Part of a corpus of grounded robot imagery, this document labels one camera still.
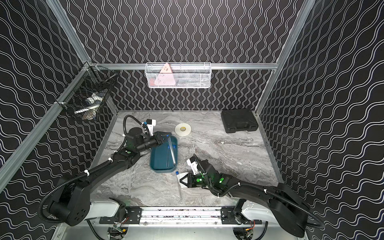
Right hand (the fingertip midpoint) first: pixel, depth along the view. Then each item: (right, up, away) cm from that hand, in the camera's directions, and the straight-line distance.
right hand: (180, 180), depth 76 cm
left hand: (-5, +25, +2) cm, 25 cm away
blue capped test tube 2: (-5, +16, +2) cm, 16 cm away
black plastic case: (+39, +32, +31) cm, 59 cm away
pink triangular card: (-10, +57, +14) cm, 60 cm away
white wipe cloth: (0, +2, +1) cm, 3 cm away
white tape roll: (-1, +25, +33) cm, 42 cm away
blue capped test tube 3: (0, -10, +5) cm, 11 cm away
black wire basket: (-60, +48, +16) cm, 78 cm away
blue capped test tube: (-10, +9, +19) cm, 23 cm away
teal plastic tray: (-13, +8, +17) cm, 23 cm away
